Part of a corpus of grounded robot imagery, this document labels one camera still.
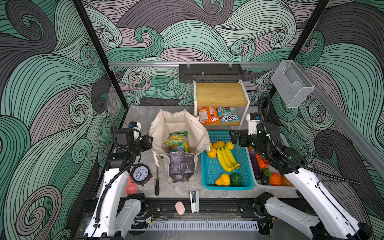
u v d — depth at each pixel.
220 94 0.82
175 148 0.85
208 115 0.92
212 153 0.88
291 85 0.79
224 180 0.78
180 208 0.73
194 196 0.75
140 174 0.83
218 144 0.93
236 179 0.78
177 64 0.93
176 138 0.91
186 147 0.90
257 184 0.73
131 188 0.80
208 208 0.74
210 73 0.95
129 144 0.55
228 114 0.92
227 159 0.88
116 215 0.43
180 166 0.71
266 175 0.78
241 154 0.85
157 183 0.81
